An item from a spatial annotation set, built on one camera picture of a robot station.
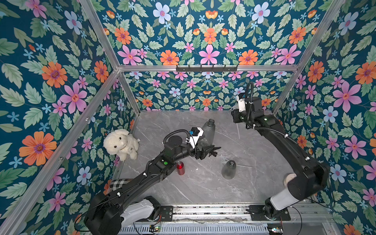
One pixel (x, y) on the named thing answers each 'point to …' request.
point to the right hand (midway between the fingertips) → (238, 109)
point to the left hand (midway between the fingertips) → (210, 141)
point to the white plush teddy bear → (122, 143)
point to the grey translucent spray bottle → (208, 139)
